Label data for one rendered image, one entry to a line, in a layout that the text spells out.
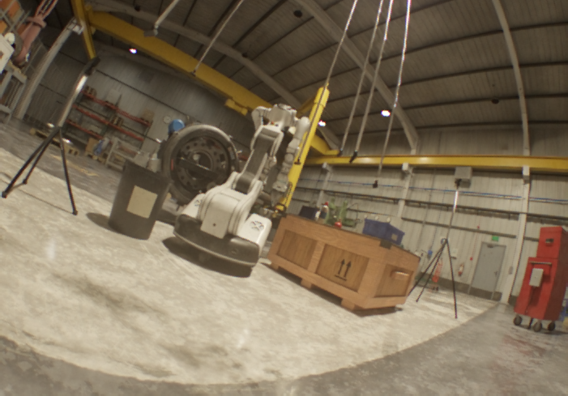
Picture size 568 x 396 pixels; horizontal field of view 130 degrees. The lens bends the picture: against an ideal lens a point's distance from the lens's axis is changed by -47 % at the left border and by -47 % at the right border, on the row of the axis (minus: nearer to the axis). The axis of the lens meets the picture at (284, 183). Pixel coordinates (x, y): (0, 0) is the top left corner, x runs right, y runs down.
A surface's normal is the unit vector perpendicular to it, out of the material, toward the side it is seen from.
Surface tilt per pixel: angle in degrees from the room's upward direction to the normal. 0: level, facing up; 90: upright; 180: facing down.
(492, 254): 90
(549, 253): 89
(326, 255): 90
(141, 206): 93
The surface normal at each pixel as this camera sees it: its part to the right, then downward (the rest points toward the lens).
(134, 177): 0.08, -0.09
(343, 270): -0.69, -0.36
